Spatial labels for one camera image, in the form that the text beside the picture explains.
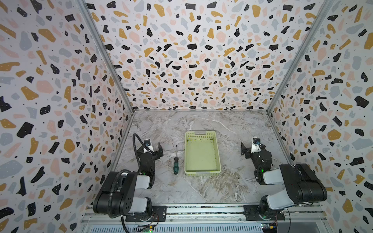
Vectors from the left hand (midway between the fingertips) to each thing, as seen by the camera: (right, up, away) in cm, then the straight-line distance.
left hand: (150, 142), depth 87 cm
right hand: (+60, +1, +3) cm, 60 cm away
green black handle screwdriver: (+15, -13, +3) cm, 20 cm away
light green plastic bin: (+31, -11, +8) cm, 34 cm away
